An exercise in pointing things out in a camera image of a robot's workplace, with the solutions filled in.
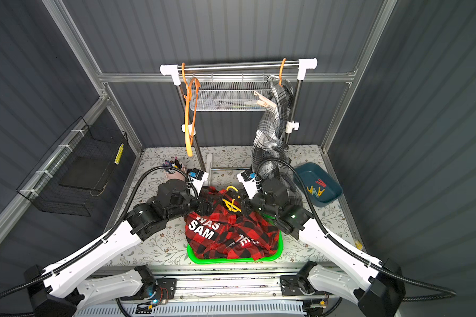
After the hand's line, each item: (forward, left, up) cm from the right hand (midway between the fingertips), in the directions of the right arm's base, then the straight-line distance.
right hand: (236, 192), depth 70 cm
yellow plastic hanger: (-2, +2, -6) cm, 6 cm away
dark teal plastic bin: (+31, -41, -28) cm, 58 cm away
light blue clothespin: (+17, -38, -25) cm, 49 cm away
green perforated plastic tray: (-19, +9, -16) cm, 26 cm away
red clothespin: (+22, -43, -25) cm, 55 cm away
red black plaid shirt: (-8, +4, -17) cm, 19 cm away
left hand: (-2, +7, 0) cm, 7 cm away
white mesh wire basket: (+66, +5, 0) cm, 66 cm away
